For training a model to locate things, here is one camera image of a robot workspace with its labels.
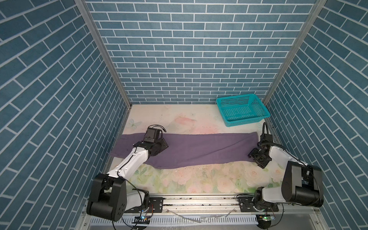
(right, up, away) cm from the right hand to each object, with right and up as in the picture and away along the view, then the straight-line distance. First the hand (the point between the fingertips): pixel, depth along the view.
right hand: (254, 159), depth 91 cm
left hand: (-55, +10, -3) cm, 56 cm away
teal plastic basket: (+3, +34, +29) cm, 45 cm away
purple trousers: (-42, +5, +2) cm, 42 cm away
